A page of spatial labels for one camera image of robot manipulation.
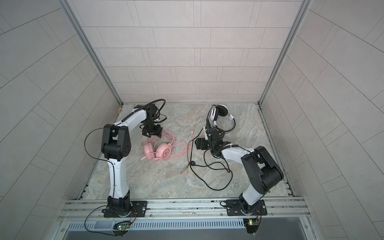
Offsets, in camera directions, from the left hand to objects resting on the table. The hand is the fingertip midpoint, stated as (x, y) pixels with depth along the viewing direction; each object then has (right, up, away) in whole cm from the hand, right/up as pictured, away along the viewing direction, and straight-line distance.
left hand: (159, 132), depth 97 cm
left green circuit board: (-8, -37, -33) cm, 50 cm away
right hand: (+27, -5, -5) cm, 28 cm away
